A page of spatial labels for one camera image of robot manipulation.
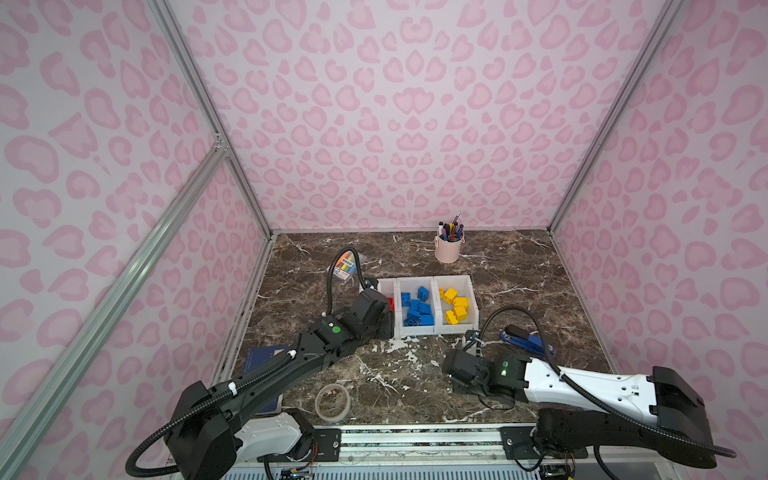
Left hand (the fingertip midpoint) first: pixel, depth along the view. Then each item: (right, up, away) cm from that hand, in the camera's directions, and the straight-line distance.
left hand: (388, 313), depth 79 cm
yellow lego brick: (+20, +2, +18) cm, 27 cm away
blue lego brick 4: (+11, -2, +16) cm, 20 cm away
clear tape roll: (-15, -24, +1) cm, 28 cm away
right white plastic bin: (+25, +5, +19) cm, 32 cm away
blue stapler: (+39, -8, +8) cm, 41 cm away
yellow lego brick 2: (+24, 0, +18) cm, 30 cm away
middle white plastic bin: (+7, +6, +19) cm, 21 cm away
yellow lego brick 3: (+22, -2, +13) cm, 26 cm away
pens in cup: (+21, +23, +24) cm, 40 cm away
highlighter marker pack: (-16, +12, +30) cm, 36 cm away
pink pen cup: (+21, +17, +28) cm, 39 cm away
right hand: (+18, -18, -2) cm, 25 cm away
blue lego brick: (+5, +1, +17) cm, 18 cm away
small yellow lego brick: (+17, +3, +18) cm, 25 cm away
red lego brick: (+1, +1, +13) cm, 13 cm away
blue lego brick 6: (+7, -5, +13) cm, 16 cm away
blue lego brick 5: (+7, -2, +14) cm, 16 cm away
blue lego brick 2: (+11, +3, +18) cm, 21 cm away
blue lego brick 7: (+12, -5, +14) cm, 19 cm away
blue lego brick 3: (+8, 0, +18) cm, 19 cm away
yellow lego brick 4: (+19, -4, +13) cm, 24 cm away
